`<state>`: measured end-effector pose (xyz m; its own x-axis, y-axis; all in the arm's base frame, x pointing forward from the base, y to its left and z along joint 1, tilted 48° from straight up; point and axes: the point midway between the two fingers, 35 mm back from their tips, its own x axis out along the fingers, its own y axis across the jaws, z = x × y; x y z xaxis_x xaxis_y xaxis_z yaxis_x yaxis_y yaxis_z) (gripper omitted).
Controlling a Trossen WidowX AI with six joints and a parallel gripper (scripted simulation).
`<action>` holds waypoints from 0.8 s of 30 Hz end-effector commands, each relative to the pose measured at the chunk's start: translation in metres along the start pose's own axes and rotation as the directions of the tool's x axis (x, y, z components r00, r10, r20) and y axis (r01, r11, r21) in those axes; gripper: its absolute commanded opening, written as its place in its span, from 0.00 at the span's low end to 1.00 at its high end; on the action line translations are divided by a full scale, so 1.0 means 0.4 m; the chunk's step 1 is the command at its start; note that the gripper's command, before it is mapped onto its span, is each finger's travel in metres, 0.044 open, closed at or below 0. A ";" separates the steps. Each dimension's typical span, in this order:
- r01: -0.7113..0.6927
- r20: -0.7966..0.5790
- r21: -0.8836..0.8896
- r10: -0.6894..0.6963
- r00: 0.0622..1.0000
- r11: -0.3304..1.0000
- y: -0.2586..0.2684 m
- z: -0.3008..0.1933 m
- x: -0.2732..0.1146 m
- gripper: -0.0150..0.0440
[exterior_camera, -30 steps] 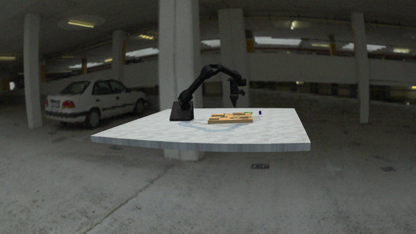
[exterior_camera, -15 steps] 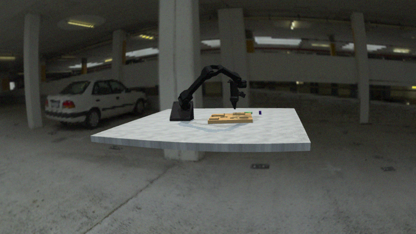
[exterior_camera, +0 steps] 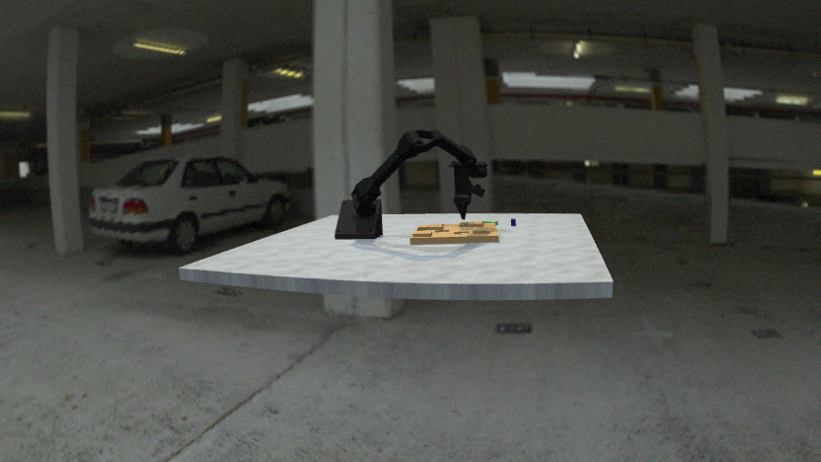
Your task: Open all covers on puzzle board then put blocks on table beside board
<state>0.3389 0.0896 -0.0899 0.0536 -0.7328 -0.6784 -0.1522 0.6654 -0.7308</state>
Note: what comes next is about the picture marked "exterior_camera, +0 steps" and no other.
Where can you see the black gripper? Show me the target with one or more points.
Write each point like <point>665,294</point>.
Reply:
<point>461,197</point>

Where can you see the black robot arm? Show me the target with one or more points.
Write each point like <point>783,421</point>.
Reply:
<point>409,146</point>

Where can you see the tan board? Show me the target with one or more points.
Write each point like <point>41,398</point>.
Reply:
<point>477,232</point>

